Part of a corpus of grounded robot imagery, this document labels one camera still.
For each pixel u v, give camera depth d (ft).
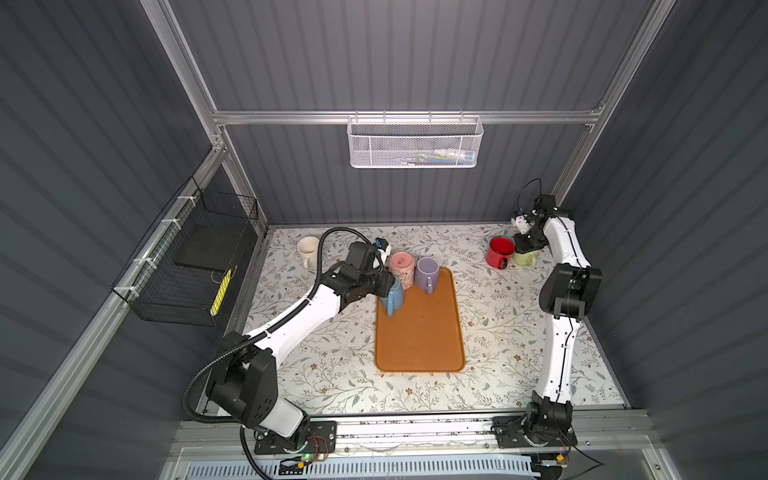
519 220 3.24
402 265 3.09
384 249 2.48
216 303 2.19
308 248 3.58
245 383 1.39
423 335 3.02
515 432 2.42
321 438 2.38
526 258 3.40
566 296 2.14
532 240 2.99
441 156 3.01
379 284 2.43
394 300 2.99
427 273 3.15
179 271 2.34
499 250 3.54
